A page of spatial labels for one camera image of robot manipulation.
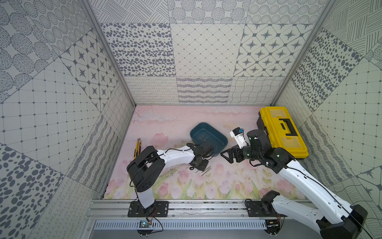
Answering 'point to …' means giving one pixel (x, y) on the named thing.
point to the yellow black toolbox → (281, 131)
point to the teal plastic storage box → (201, 131)
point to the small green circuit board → (143, 223)
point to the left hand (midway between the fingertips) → (203, 163)
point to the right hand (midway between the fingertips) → (228, 152)
